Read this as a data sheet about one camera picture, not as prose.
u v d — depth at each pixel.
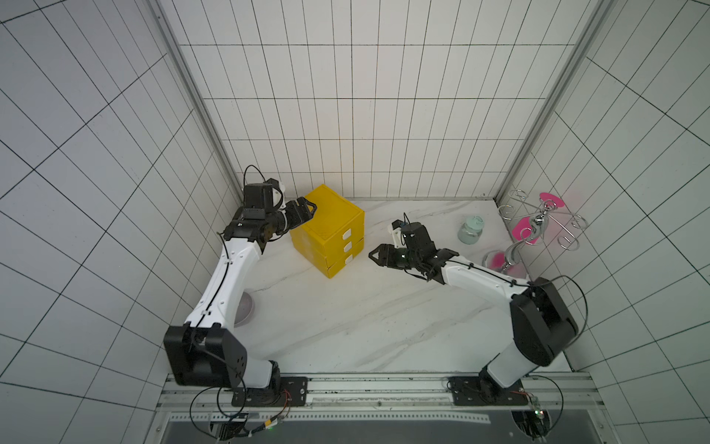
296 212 0.68
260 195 0.58
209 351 0.37
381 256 0.78
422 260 0.67
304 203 0.71
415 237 0.67
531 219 0.79
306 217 0.70
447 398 0.73
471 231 1.02
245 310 0.87
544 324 0.44
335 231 0.81
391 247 0.77
